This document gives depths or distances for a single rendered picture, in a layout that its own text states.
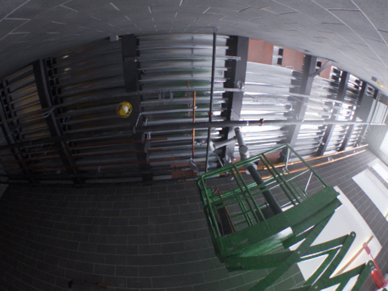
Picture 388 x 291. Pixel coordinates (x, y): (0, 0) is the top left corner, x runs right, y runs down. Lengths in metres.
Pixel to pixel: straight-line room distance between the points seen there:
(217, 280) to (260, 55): 3.93
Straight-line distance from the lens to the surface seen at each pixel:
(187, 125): 2.20
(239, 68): 2.89
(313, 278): 2.32
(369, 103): 6.15
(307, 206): 1.96
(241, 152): 2.50
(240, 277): 2.88
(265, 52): 3.36
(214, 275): 2.80
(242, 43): 2.89
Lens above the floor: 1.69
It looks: 55 degrees up
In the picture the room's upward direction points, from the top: 18 degrees counter-clockwise
